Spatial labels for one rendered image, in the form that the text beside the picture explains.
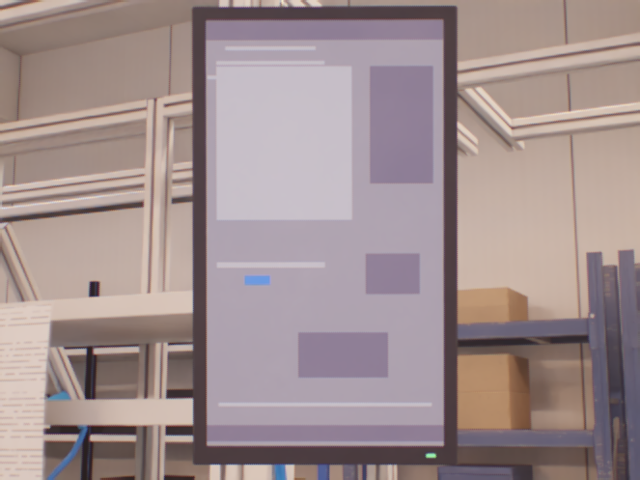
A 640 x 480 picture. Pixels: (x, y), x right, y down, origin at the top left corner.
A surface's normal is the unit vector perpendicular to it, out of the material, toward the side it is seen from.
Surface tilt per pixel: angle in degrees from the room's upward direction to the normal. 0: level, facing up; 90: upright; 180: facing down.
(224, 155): 101
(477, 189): 90
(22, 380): 88
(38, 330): 87
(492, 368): 90
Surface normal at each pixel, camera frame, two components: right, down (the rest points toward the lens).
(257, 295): -0.01, 0.01
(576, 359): -0.43, -0.17
